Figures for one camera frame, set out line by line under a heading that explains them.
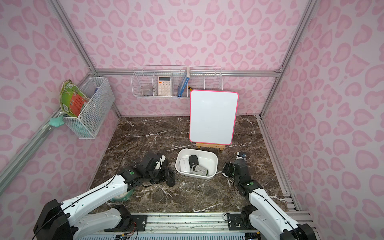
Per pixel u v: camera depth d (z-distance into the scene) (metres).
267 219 0.48
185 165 0.90
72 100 0.73
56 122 0.62
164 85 0.95
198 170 0.87
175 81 0.98
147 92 0.97
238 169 0.64
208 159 0.94
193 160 0.92
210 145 0.98
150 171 0.64
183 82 0.88
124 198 0.79
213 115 0.89
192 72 0.93
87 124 0.72
